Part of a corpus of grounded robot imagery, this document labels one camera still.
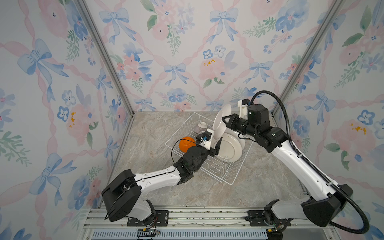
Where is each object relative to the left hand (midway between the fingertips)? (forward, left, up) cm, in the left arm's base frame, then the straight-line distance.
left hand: (215, 133), depth 72 cm
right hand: (+5, -2, +6) cm, 8 cm away
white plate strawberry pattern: (0, -11, -15) cm, 19 cm away
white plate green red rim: (+3, -2, +1) cm, 4 cm away
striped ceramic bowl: (+22, +6, -21) cm, 31 cm away
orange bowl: (+9, +16, -24) cm, 30 cm away
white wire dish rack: (-8, -9, -27) cm, 29 cm away
